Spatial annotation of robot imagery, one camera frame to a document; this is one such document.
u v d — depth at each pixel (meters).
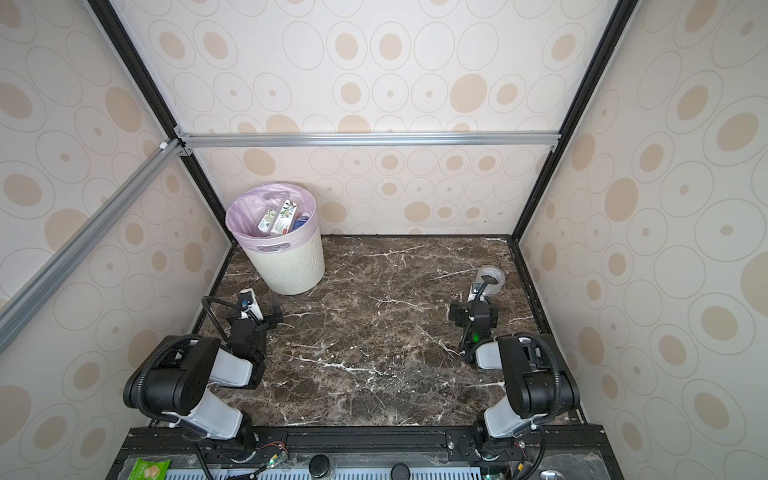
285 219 0.91
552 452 0.73
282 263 0.89
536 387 0.45
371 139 0.90
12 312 0.51
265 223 0.94
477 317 0.71
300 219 0.95
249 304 0.76
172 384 0.45
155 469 0.69
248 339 0.69
